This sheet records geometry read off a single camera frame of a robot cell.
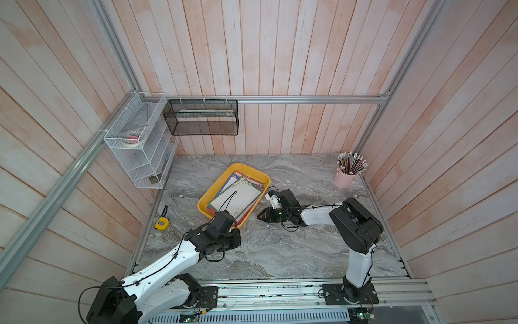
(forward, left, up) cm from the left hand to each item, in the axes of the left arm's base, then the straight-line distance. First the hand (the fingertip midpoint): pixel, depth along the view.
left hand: (240, 243), depth 80 cm
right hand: (+15, -8, -6) cm, 18 cm away
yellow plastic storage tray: (+42, +1, -2) cm, 42 cm away
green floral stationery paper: (+28, -1, -7) cm, 29 cm away
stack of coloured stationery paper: (+40, +5, -6) cm, 41 cm away
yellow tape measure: (+11, +37, -5) cm, 39 cm away
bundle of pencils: (+40, -55, +5) cm, 68 cm away
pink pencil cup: (+36, -53, -3) cm, 64 cm away
